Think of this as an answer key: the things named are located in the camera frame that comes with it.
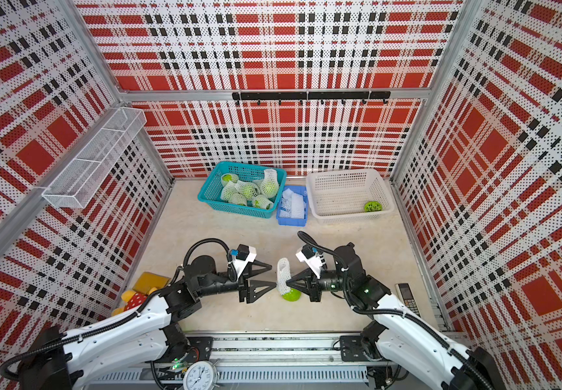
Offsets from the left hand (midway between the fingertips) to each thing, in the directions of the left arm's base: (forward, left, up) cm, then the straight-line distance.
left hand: (275, 275), depth 69 cm
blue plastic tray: (+30, -5, -17) cm, 35 cm away
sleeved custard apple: (+53, +27, -12) cm, 60 cm away
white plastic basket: (+48, -27, -21) cm, 59 cm away
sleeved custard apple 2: (+45, +16, -13) cm, 50 cm away
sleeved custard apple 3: (+38, +9, -13) cm, 41 cm away
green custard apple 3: (+35, -39, -14) cm, 54 cm away
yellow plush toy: (+4, +49, -18) cm, 52 cm away
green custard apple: (+42, +5, -9) cm, 43 cm away
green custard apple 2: (-1, -5, -15) cm, 16 cm away
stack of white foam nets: (+38, -4, -16) cm, 42 cm away
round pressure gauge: (-23, +21, -15) cm, 34 cm away
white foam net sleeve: (-1, -3, +3) cm, 4 cm away
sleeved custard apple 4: (+40, +19, -13) cm, 46 cm away
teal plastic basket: (+66, +20, -21) cm, 72 cm away
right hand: (-1, -5, -2) cm, 6 cm away
